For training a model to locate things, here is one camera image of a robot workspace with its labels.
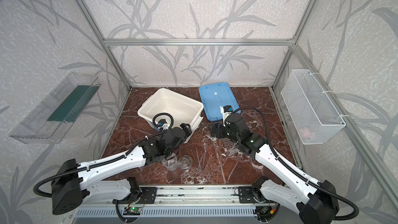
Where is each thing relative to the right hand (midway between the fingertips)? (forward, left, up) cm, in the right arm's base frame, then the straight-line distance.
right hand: (214, 120), depth 77 cm
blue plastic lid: (+35, 0, -22) cm, 41 cm away
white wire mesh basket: (-7, -40, +14) cm, 43 cm away
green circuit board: (-36, +39, -22) cm, 57 cm away
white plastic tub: (+20, +19, -21) cm, 35 cm away
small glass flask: (-16, +15, -15) cm, 26 cm away
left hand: (-1, +12, -4) cm, 13 cm away
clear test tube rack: (-6, -9, -20) cm, 23 cm away
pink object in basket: (-7, -43, 0) cm, 44 cm away
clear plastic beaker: (-15, +23, -20) cm, 34 cm away
